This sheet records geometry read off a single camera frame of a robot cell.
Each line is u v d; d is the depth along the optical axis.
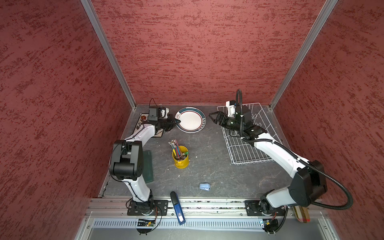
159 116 0.76
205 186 0.78
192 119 0.94
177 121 0.91
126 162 0.49
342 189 0.37
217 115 0.70
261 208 0.68
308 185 0.41
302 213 0.71
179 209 0.71
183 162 0.81
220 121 0.70
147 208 0.68
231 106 0.73
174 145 0.79
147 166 0.87
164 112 0.82
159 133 0.81
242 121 0.60
